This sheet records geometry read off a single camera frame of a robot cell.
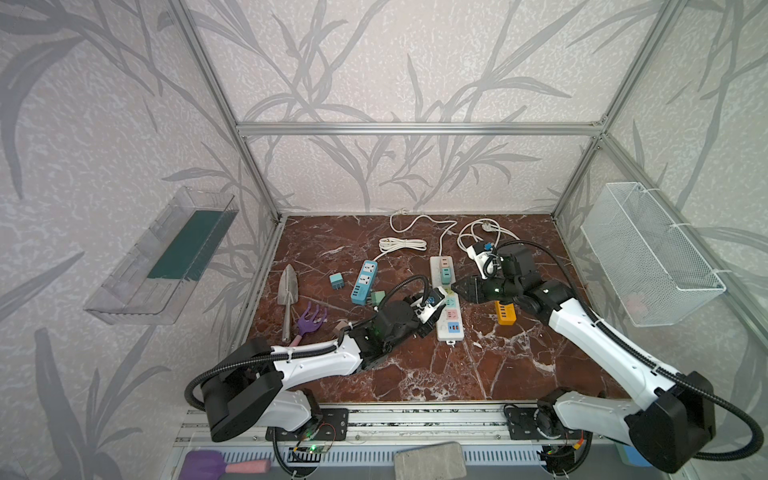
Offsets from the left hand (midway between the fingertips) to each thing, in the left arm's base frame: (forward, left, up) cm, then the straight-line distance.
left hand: (441, 291), depth 77 cm
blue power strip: (+13, +23, -17) cm, 31 cm away
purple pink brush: (-36, +55, -19) cm, 68 cm away
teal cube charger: (+12, -4, -12) cm, 17 cm away
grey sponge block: (-35, +3, -14) cm, 38 cm away
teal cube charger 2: (+13, +32, -17) cm, 39 cm away
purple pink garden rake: (-2, +40, -19) cm, 44 cm away
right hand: (+4, -4, +2) cm, 6 cm away
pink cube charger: (+18, -3, -12) cm, 22 cm away
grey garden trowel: (+9, +49, -20) cm, 53 cm away
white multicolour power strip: (-2, -4, -16) cm, 16 cm away
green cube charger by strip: (+7, +19, -16) cm, 26 cm away
